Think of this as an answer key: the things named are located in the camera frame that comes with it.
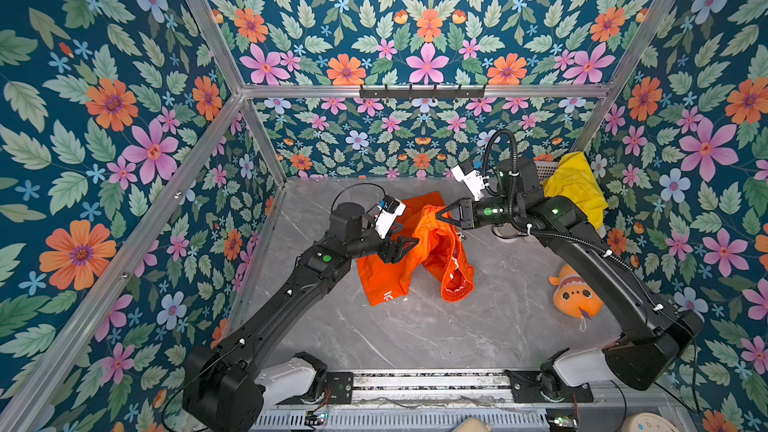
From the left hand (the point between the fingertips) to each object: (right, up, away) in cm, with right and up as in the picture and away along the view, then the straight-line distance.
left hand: (413, 228), depth 70 cm
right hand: (+6, +4, -5) cm, 8 cm away
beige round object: (+13, -43, -5) cm, 45 cm away
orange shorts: (+7, -7, +10) cm, 14 cm away
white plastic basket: (+48, +18, +34) cm, 61 cm away
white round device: (+54, -44, -3) cm, 70 cm away
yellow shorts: (+57, +15, +31) cm, 66 cm away
